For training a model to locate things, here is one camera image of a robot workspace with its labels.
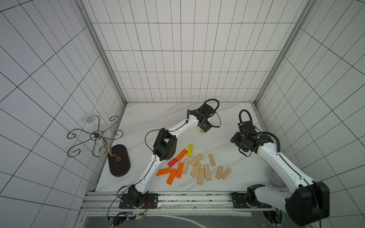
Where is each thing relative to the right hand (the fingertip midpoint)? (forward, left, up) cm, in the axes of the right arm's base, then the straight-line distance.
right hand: (235, 138), depth 84 cm
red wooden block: (-14, +38, -10) cm, 42 cm away
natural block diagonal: (-11, +24, -12) cm, 29 cm away
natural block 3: (-17, +9, -12) cm, 23 cm away
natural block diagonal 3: (-20, +21, -11) cm, 31 cm away
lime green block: (+5, +20, -2) cm, 21 cm away
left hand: (+13, +20, -5) cm, 24 cm away
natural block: (-18, +17, -10) cm, 27 cm away
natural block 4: (-18, +5, -13) cm, 22 cm away
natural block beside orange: (-15, +30, -11) cm, 35 cm away
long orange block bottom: (-22, +38, -11) cm, 45 cm away
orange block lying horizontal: (-19, +43, -10) cm, 48 cm away
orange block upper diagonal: (-8, +33, -11) cm, 36 cm away
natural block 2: (-10, +13, -12) cm, 20 cm away
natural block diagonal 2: (-17, +23, -11) cm, 31 cm away
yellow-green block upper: (-5, +27, -11) cm, 30 cm away
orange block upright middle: (-18, +33, -11) cm, 39 cm away
